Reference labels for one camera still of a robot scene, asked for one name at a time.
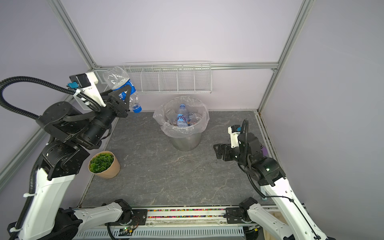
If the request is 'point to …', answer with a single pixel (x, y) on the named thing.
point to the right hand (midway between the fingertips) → (222, 146)
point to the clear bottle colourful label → (181, 120)
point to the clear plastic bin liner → (193, 106)
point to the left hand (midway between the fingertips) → (126, 90)
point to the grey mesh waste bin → (184, 144)
